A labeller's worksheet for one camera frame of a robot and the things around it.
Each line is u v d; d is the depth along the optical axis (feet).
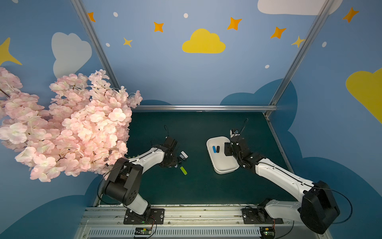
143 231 2.35
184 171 2.96
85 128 1.31
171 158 2.74
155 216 2.44
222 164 3.09
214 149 3.31
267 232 2.39
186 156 3.16
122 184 1.47
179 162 3.05
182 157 3.14
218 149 3.31
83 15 2.32
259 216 2.17
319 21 2.42
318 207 1.34
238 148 2.06
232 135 2.47
